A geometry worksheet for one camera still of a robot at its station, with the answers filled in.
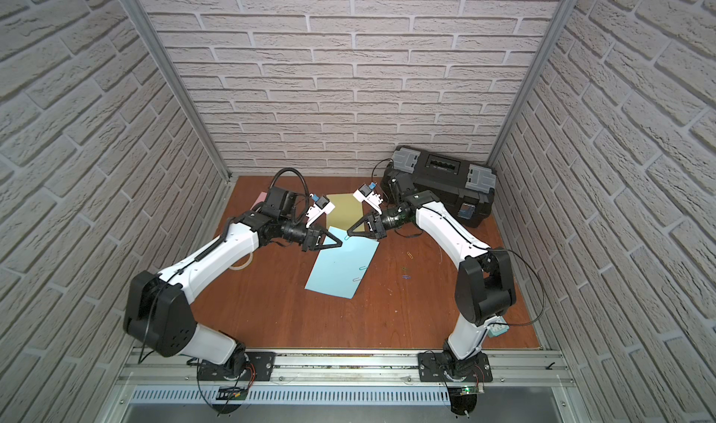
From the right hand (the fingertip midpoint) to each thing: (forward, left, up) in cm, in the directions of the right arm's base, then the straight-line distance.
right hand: (357, 232), depth 75 cm
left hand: (-3, +4, 0) cm, 5 cm away
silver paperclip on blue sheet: (-7, 0, -8) cm, 11 cm away
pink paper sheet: (+34, +39, -22) cm, 56 cm away
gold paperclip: (+4, -18, -23) cm, 29 cm away
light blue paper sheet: (-8, +6, -6) cm, 12 cm away
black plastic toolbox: (+18, -37, -5) cm, 42 cm away
